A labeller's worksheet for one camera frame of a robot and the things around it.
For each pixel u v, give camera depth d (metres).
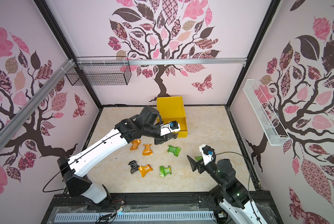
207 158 0.60
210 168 0.61
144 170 0.84
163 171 0.83
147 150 0.92
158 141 0.61
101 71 0.95
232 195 0.50
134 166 0.85
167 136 0.60
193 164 0.61
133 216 0.70
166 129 0.56
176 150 0.92
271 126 0.74
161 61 0.95
